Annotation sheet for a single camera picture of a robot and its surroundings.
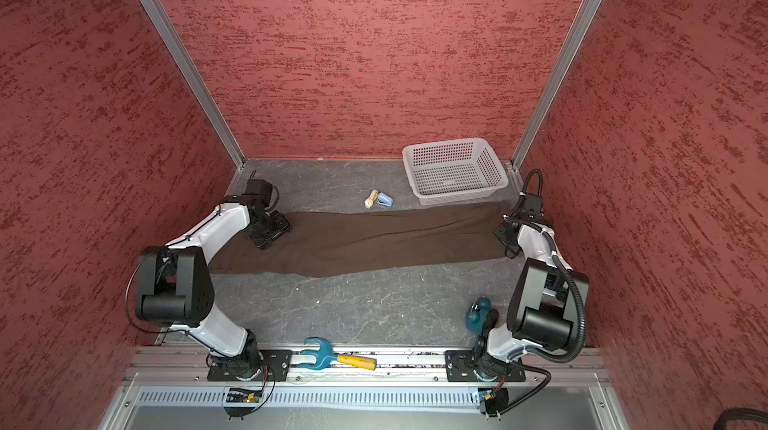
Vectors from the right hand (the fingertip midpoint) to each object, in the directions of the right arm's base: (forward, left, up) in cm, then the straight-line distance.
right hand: (501, 240), depth 91 cm
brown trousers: (+3, +53, -4) cm, 54 cm away
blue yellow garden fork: (-29, +52, -4) cm, 60 cm away
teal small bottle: (-23, +13, 0) cm, 26 cm away
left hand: (+2, +68, +1) cm, 68 cm away
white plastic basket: (+35, +8, -5) cm, 36 cm away
